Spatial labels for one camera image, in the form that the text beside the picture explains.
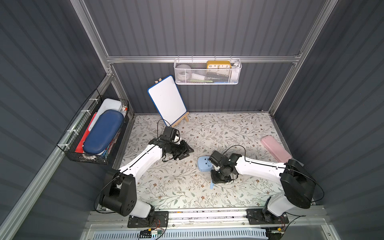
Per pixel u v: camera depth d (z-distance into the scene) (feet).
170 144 2.27
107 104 2.52
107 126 2.24
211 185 2.77
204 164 2.90
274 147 3.17
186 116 3.65
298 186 1.48
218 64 2.85
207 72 2.98
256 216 2.42
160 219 2.42
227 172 2.04
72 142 2.03
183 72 2.76
